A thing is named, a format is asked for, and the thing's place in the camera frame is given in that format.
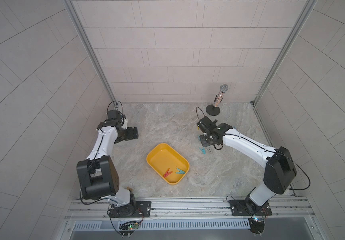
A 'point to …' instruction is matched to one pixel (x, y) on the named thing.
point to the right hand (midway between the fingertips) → (204, 140)
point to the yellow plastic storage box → (169, 163)
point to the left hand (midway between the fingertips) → (132, 133)
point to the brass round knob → (129, 188)
